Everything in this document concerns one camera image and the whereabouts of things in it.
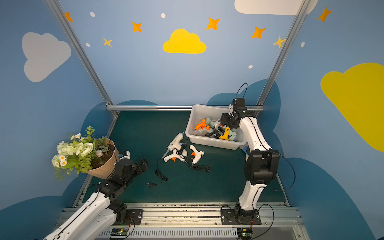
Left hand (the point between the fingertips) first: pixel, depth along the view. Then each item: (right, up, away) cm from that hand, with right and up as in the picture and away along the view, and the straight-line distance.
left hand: (141, 161), depth 83 cm
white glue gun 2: (+22, +1, +12) cm, 25 cm away
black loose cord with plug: (+9, -8, +5) cm, 13 cm away
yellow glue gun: (+52, +13, +16) cm, 56 cm away
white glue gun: (+18, +8, +17) cm, 26 cm away
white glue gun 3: (+33, +1, +13) cm, 35 cm away
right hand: (+50, +24, +8) cm, 56 cm away
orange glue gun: (+36, +21, +23) cm, 48 cm away
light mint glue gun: (+42, +23, +28) cm, 55 cm away
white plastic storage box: (+34, +31, +26) cm, 53 cm away
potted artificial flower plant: (-15, +7, -18) cm, 25 cm away
